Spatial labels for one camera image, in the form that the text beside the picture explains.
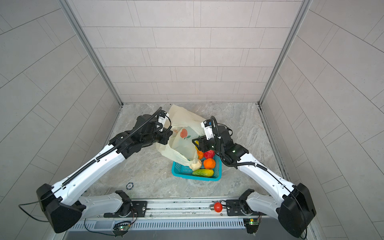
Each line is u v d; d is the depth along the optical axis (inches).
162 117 24.8
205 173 31.0
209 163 31.8
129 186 30.4
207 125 25.9
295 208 14.8
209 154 32.7
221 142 22.2
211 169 31.8
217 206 27.4
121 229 25.3
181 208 28.5
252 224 26.7
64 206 14.9
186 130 31.9
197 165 31.4
